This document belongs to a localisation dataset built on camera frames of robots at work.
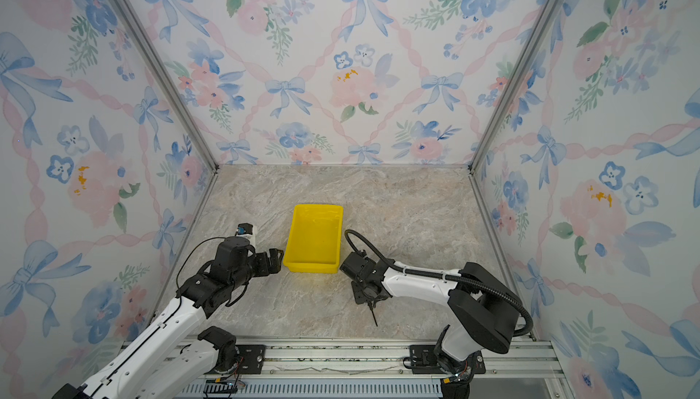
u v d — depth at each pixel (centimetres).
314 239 91
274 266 73
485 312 43
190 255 95
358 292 77
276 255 75
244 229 71
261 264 72
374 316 82
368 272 66
